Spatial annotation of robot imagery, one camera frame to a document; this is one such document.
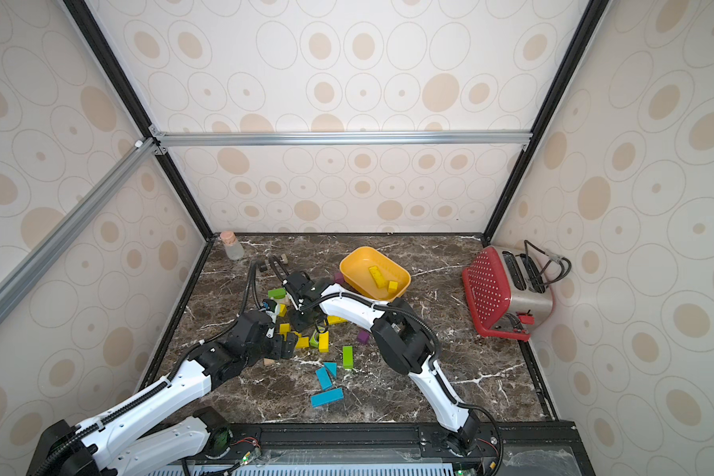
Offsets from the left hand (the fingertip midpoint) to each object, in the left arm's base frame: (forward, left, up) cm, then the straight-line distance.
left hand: (291, 334), depth 82 cm
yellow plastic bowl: (+29, -23, -9) cm, 38 cm away
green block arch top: (+17, +8, -6) cm, 20 cm away
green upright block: (-3, -16, -8) cm, 18 cm away
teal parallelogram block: (-9, -9, -9) cm, 16 cm away
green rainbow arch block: (+2, -5, -8) cm, 10 cm away
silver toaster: (+13, -67, +8) cm, 69 cm away
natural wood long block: (-5, +7, -8) cm, 12 cm away
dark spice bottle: (+30, +17, -8) cm, 35 cm away
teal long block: (-14, -10, -10) cm, 20 cm away
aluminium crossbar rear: (+117, +44, -6) cm, 125 cm away
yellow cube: (+6, +3, +3) cm, 7 cm away
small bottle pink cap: (+36, +28, -3) cm, 45 cm away
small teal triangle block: (-6, -11, -8) cm, 15 cm away
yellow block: (+1, -8, -8) cm, 11 cm away
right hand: (+9, -3, -8) cm, 12 cm away
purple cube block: (+4, -20, -10) cm, 23 cm away
